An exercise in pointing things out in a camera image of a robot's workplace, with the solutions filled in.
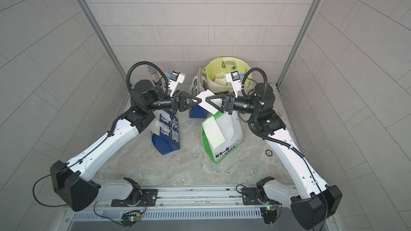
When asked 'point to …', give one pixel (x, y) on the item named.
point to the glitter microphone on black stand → (153, 71)
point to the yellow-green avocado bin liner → (220, 67)
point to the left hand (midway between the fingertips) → (200, 104)
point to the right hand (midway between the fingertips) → (210, 102)
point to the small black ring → (269, 150)
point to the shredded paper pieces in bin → (220, 79)
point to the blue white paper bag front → (165, 131)
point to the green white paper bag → (230, 126)
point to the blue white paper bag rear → (198, 85)
